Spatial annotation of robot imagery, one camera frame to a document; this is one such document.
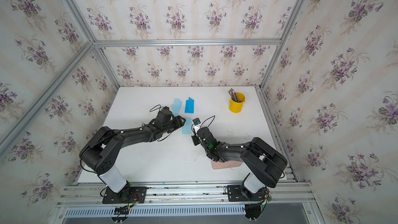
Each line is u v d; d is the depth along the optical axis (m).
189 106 1.06
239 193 0.66
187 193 0.75
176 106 1.07
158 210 0.70
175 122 0.82
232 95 0.96
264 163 0.44
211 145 0.68
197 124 0.75
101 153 0.46
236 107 1.03
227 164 0.82
